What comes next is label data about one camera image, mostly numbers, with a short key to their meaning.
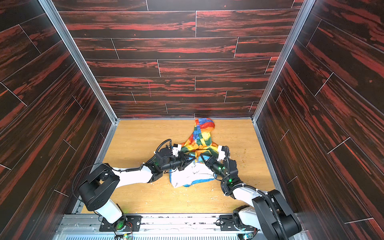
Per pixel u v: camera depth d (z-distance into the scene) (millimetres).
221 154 764
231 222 733
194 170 908
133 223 737
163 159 661
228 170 609
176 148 809
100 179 515
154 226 748
